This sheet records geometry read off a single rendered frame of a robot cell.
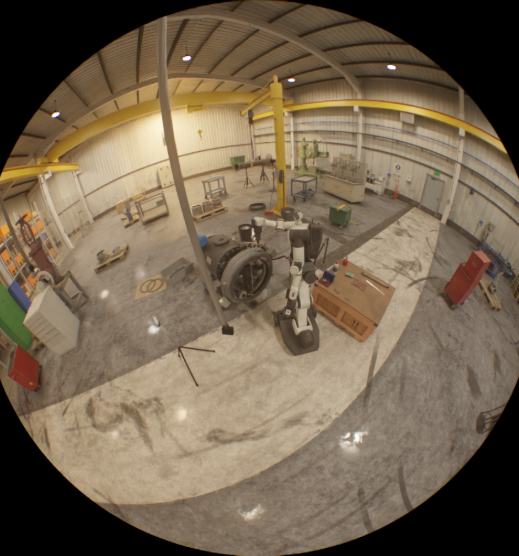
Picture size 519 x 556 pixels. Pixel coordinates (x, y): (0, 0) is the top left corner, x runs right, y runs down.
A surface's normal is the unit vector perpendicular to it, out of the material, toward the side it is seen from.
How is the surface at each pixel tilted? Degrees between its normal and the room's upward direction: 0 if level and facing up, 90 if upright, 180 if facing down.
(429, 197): 90
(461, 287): 90
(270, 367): 0
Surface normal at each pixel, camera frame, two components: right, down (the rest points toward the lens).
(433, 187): -0.83, 0.42
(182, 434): -0.07, -0.73
